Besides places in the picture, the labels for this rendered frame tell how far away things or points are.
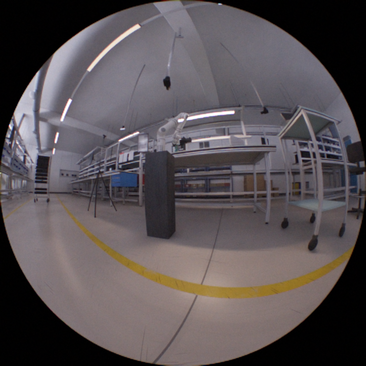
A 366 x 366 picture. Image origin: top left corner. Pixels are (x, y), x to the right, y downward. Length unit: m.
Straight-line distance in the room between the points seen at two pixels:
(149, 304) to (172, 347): 0.23
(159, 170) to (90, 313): 1.13
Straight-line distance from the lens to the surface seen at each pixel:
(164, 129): 1.28
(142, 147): 3.01
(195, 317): 0.53
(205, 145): 3.65
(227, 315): 0.55
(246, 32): 3.62
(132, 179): 3.01
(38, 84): 4.60
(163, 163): 1.04
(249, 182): 4.73
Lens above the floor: 0.49
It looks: 3 degrees up
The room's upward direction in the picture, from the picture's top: 1 degrees counter-clockwise
